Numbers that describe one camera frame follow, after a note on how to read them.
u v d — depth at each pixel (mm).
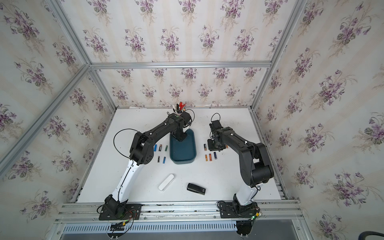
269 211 747
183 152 935
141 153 626
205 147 973
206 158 928
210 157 928
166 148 961
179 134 946
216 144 785
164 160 913
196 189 794
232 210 731
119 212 642
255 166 474
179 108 1073
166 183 797
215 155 930
